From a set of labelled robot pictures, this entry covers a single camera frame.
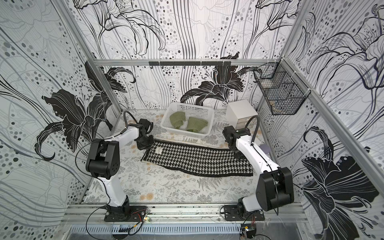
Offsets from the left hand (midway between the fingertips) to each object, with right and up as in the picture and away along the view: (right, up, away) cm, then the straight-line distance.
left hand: (151, 147), depth 96 cm
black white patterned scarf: (+30, -7, -6) cm, 31 cm away
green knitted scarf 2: (+16, +19, +7) cm, 26 cm away
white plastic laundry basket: (+23, +18, +10) cm, 31 cm away
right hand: (+59, -1, -16) cm, 61 cm away
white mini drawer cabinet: (+58, +22, +2) cm, 62 cm away
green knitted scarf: (+29, +15, +6) cm, 33 cm away
